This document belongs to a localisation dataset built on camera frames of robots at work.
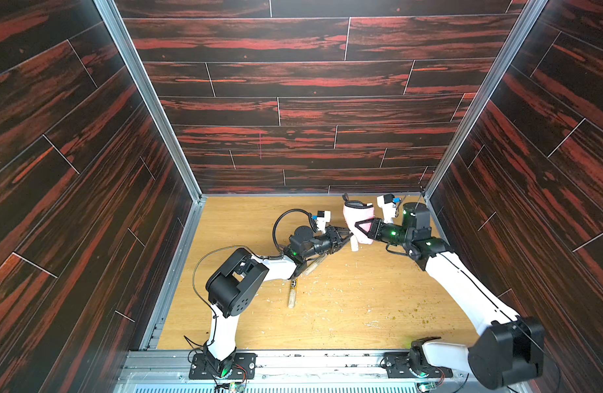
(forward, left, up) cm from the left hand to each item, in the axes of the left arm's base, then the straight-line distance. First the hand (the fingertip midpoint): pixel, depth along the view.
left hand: (356, 234), depth 78 cm
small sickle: (-13, +21, -21) cm, 33 cm away
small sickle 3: (-2, +1, -2) cm, 3 cm away
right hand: (+4, -1, +1) cm, 4 cm away
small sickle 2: (-2, +15, -21) cm, 26 cm away
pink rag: (+4, +1, +6) cm, 7 cm away
